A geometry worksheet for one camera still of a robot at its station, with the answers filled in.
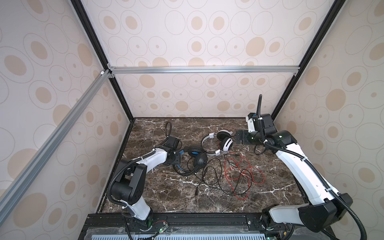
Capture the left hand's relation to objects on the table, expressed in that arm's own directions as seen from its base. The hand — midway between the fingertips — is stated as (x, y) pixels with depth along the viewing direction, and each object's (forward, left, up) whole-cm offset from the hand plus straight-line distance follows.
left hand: (179, 157), depth 93 cm
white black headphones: (+11, -29, +4) cm, 32 cm away
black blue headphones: (-3, -13, +4) cm, 14 cm away
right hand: (+1, -35, +21) cm, 41 cm away
